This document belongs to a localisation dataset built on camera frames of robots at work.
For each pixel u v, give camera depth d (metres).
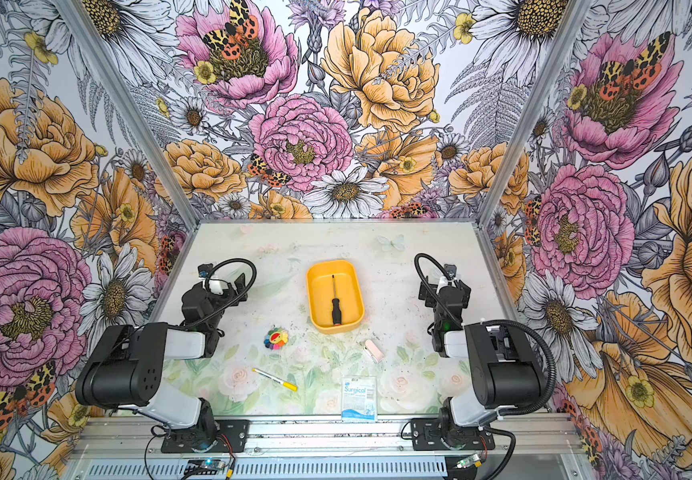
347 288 1.02
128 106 0.88
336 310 0.94
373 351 0.85
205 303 0.73
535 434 0.76
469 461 0.72
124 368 0.46
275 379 0.83
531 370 0.46
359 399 0.79
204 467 0.71
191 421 0.62
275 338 0.89
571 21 0.73
